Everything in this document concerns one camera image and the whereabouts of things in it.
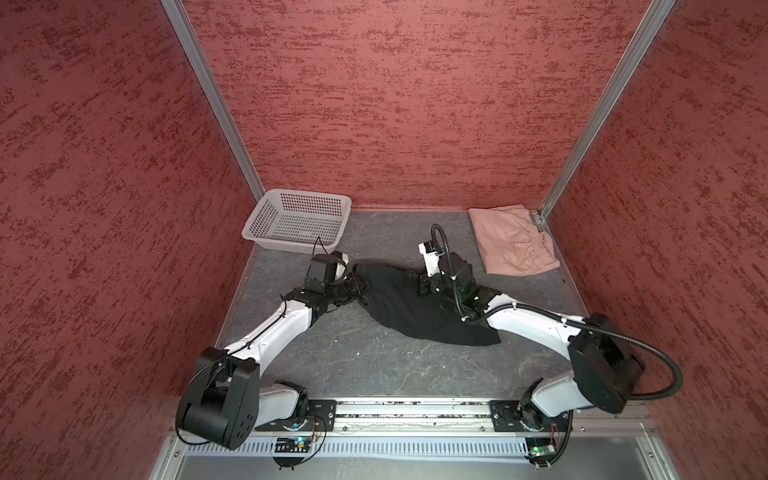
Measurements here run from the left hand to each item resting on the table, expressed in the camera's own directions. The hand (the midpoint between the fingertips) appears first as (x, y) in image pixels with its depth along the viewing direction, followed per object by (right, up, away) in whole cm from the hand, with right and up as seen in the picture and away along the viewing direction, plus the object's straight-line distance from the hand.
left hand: (370, 289), depth 85 cm
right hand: (+10, +3, -2) cm, 11 cm away
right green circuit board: (+43, -36, -15) cm, 58 cm away
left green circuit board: (-20, -37, -13) cm, 43 cm away
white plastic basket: (-31, +22, +32) cm, 50 cm away
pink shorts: (+51, +14, +25) cm, 58 cm away
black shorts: (+7, -2, 0) cm, 7 cm away
